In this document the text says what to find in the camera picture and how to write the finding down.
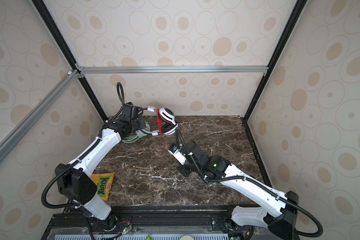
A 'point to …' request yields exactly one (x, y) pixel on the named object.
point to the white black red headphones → (166, 123)
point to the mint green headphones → (139, 134)
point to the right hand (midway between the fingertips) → (179, 160)
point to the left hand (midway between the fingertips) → (144, 118)
